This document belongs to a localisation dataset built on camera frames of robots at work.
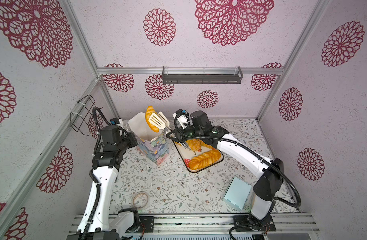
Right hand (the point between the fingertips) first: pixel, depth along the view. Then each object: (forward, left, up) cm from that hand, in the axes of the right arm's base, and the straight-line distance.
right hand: (168, 132), depth 72 cm
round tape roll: (-23, +16, -31) cm, 42 cm away
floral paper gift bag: (-2, +9, -9) cm, 13 cm away
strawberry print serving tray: (+7, -8, -31) cm, 32 cm away
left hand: (-1, +18, -4) cm, 19 cm away
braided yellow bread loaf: (+2, -20, -29) cm, 35 cm away
